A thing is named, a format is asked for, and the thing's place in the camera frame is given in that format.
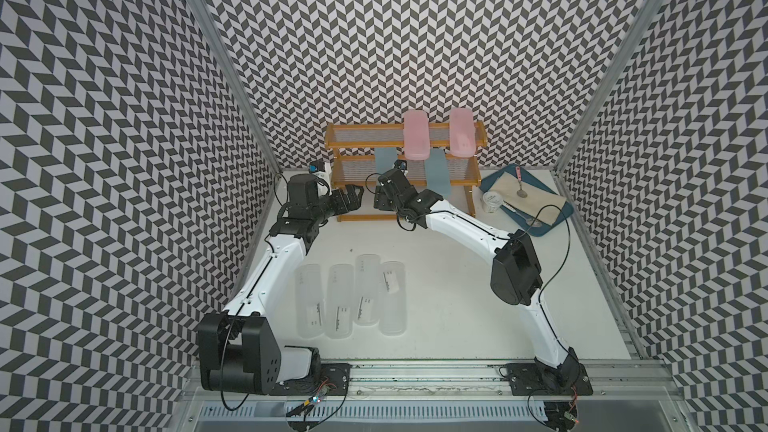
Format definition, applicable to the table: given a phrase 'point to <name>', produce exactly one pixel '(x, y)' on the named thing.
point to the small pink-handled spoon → (520, 192)
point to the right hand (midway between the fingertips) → (387, 196)
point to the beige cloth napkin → (539, 203)
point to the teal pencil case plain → (437, 172)
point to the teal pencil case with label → (385, 158)
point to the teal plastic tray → (568, 209)
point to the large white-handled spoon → (530, 221)
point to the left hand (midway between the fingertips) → (350, 193)
